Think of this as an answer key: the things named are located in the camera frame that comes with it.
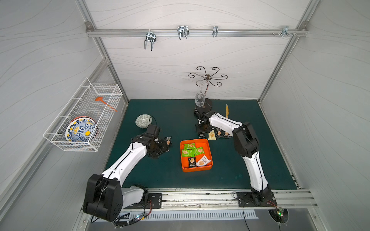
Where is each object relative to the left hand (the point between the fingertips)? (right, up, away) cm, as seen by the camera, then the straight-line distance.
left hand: (166, 150), depth 83 cm
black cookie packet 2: (0, +3, +13) cm, 13 cm away
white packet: (+22, -7, +3) cm, 23 cm away
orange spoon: (-36, +30, -5) cm, 47 cm away
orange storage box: (+18, -4, +5) cm, 19 cm away
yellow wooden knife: (+44, +24, +32) cm, 60 cm away
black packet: (+22, +7, +15) cm, 28 cm away
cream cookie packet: (+29, +7, +15) cm, 34 cm away
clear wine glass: (+21, +32, +10) cm, 40 cm away
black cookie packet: (+35, +8, +16) cm, 39 cm away
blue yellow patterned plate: (-34, +15, -21) cm, 42 cm away
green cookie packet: (+14, 0, +9) cm, 17 cm away
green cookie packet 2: (+19, -2, +7) cm, 21 cm away
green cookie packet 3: (+13, -3, +6) cm, 14 cm away
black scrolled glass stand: (+28, +28, +32) cm, 51 cm away
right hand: (+22, +10, +18) cm, 30 cm away
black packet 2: (+15, -8, +3) cm, 17 cm away
